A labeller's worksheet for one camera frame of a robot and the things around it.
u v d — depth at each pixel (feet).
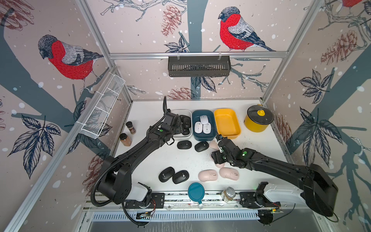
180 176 2.61
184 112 3.50
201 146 3.03
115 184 1.35
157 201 2.40
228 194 2.18
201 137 3.17
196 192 2.30
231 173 2.61
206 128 3.30
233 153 2.05
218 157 2.42
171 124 2.14
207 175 2.61
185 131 3.23
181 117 3.50
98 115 2.87
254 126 3.30
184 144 3.03
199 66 3.44
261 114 3.12
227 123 3.48
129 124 3.10
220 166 2.78
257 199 2.17
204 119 3.40
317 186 1.33
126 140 2.95
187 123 3.30
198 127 3.30
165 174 2.63
